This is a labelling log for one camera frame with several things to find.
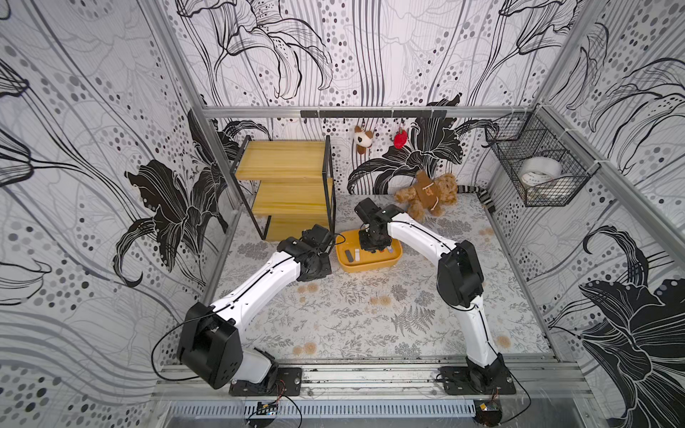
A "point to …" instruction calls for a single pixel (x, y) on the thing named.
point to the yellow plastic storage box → (369, 261)
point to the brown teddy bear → (432, 194)
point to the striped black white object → (481, 192)
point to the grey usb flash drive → (350, 257)
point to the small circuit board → (267, 408)
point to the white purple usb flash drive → (390, 249)
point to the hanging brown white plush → (363, 139)
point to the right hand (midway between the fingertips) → (370, 242)
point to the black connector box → (488, 413)
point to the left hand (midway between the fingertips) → (321, 275)
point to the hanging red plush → (400, 138)
